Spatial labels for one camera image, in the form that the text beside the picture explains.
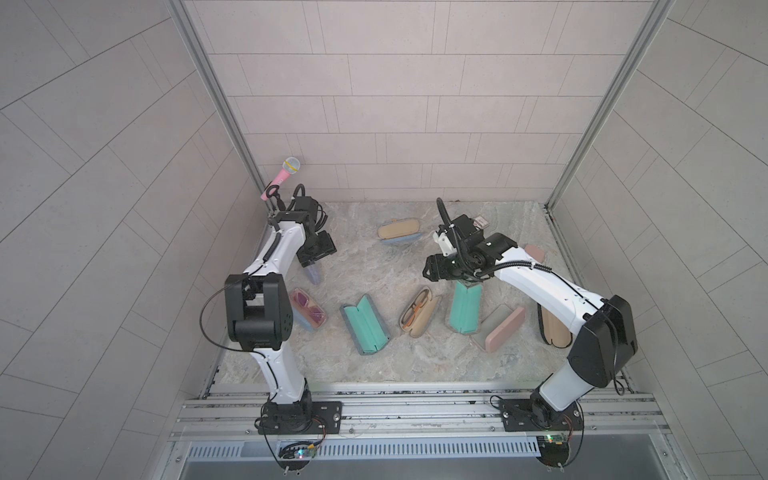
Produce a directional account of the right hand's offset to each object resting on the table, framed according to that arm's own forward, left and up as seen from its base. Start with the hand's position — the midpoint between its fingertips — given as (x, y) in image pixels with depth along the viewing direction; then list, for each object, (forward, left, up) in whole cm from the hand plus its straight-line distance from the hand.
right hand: (430, 272), depth 82 cm
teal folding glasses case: (-5, -11, -14) cm, 18 cm away
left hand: (+13, +30, -3) cm, 33 cm away
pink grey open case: (-13, -17, -8) cm, 23 cm away
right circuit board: (-40, -24, -16) cm, 49 cm away
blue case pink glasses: (-4, +37, -10) cm, 38 cm away
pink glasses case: (+15, -40, -14) cm, 45 cm away
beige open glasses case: (-6, +3, -13) cm, 14 cm away
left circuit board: (-37, +32, -11) cm, 50 cm away
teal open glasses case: (-9, +20, -12) cm, 25 cm away
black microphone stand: (+29, +47, +5) cm, 55 cm away
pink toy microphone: (+32, +40, +15) cm, 54 cm away
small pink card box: (+29, -23, -13) cm, 39 cm away
